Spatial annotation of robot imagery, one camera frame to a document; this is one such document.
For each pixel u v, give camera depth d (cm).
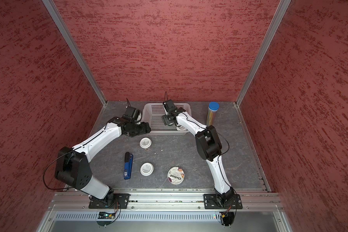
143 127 78
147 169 79
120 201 74
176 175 78
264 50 88
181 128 95
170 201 76
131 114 68
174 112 72
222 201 64
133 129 73
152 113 110
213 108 92
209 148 58
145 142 90
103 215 71
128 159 87
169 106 78
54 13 73
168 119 90
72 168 44
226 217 71
